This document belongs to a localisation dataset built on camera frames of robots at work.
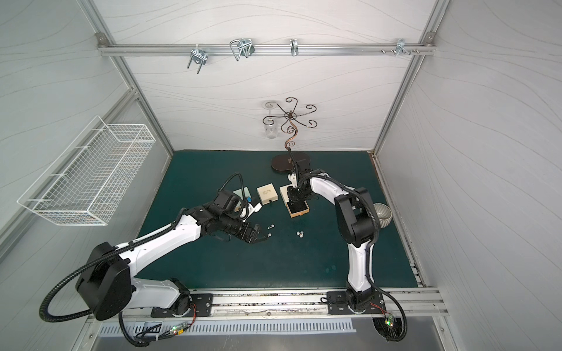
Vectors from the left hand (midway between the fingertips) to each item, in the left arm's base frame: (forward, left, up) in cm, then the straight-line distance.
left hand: (260, 236), depth 78 cm
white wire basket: (+9, +54, +20) cm, 59 cm away
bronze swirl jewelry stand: (+51, -17, -11) cm, 55 cm away
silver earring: (+10, -3, -12) cm, 15 cm away
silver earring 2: (+7, -15, -12) cm, 20 cm away
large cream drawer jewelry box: (+17, -13, -9) cm, 24 cm away
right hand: (+22, -11, -8) cm, 26 cm away
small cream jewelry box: (+25, 0, -9) cm, 26 cm away
